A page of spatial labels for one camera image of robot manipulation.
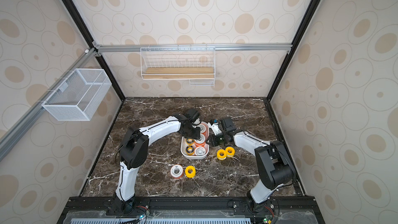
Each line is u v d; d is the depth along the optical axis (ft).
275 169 1.49
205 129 3.17
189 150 3.02
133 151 1.72
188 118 2.46
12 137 1.68
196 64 3.27
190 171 2.78
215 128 2.73
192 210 2.39
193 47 3.02
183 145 2.99
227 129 2.39
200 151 3.00
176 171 2.78
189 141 3.15
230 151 2.97
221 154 2.94
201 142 3.01
